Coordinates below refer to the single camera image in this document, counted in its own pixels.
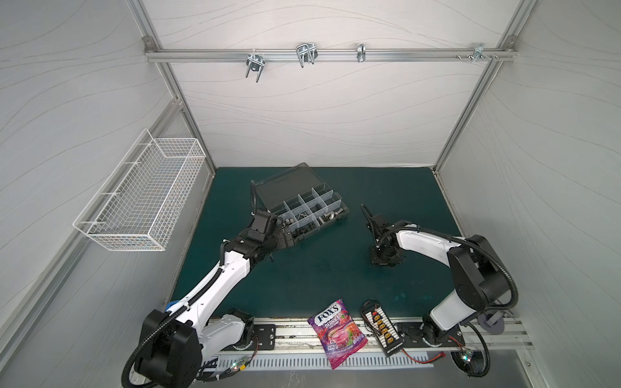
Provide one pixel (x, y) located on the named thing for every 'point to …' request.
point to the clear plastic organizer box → (302, 201)
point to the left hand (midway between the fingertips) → (284, 233)
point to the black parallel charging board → (388, 336)
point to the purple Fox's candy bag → (340, 335)
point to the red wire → (441, 354)
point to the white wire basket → (137, 204)
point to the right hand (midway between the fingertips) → (381, 256)
